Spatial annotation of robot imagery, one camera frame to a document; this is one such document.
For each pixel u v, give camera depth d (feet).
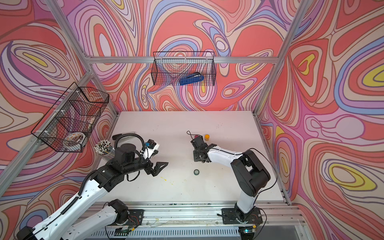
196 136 3.39
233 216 2.41
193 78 2.91
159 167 2.10
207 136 3.33
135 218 2.40
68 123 2.22
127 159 1.82
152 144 1.98
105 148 2.58
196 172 2.90
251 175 1.53
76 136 2.34
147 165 2.05
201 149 2.35
